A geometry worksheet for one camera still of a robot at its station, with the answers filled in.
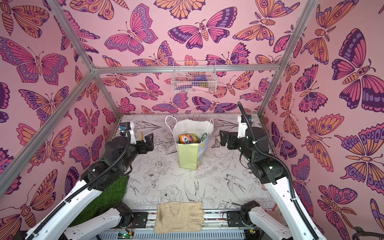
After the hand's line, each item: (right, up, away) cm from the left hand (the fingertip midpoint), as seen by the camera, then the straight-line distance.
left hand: (145, 133), depth 67 cm
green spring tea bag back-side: (+27, -2, +17) cm, 32 cm away
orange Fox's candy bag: (+19, -4, +21) cm, 28 cm away
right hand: (+38, +2, -1) cm, 38 cm away
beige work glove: (+15, -42, +8) cm, 45 cm away
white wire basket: (+22, +35, +29) cm, 50 cm away
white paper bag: (+20, -11, +11) cm, 25 cm away
